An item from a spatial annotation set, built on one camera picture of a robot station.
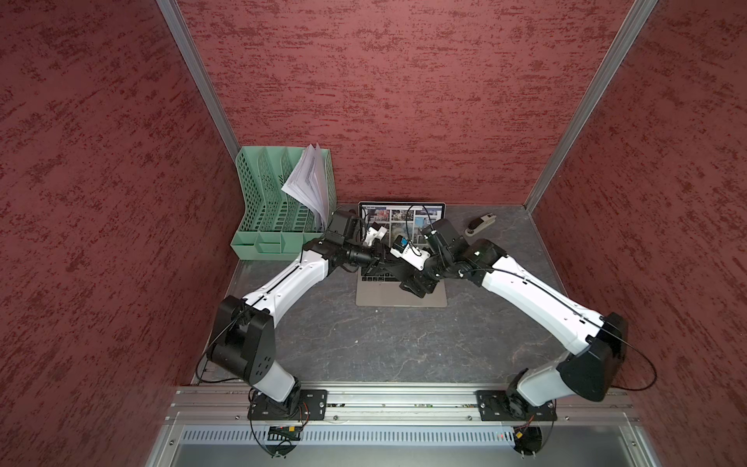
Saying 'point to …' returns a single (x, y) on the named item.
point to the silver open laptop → (387, 220)
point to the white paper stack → (309, 183)
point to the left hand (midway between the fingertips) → (400, 269)
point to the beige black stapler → (480, 223)
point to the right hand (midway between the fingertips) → (411, 278)
